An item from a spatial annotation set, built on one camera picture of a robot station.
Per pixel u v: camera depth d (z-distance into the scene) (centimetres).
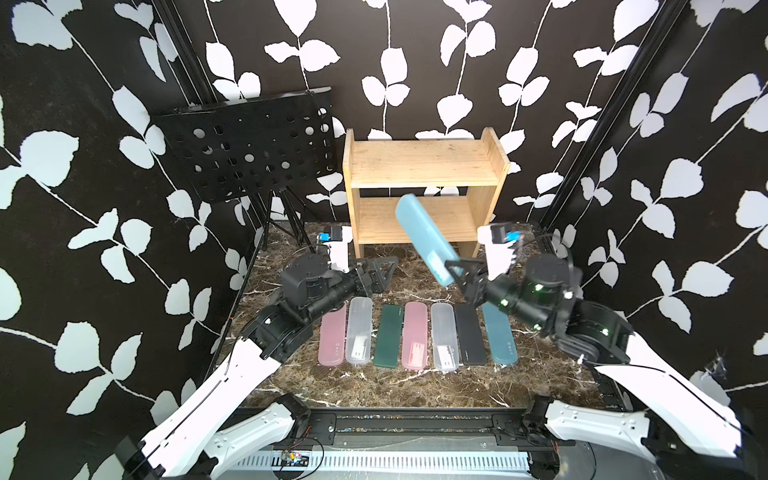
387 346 89
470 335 90
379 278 54
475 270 49
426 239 58
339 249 55
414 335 91
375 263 54
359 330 91
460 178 75
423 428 76
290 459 70
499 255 47
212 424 41
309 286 45
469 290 48
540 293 39
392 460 70
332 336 88
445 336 90
